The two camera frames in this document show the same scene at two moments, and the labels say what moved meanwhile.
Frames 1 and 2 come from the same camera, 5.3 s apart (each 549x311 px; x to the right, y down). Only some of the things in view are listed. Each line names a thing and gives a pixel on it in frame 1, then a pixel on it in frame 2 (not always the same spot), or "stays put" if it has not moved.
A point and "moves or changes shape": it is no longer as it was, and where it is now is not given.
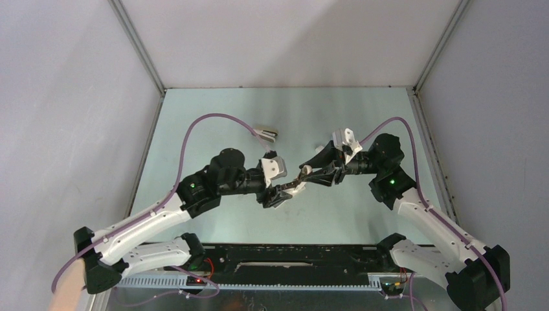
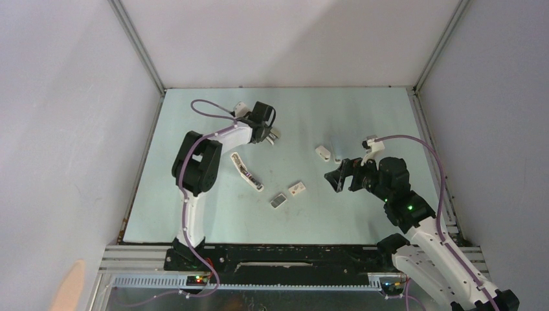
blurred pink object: x=70 y=284 stays put
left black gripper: x=276 y=196 to x=267 y=130
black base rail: x=285 y=265 stays put
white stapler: x=298 y=187 moves or changes shape
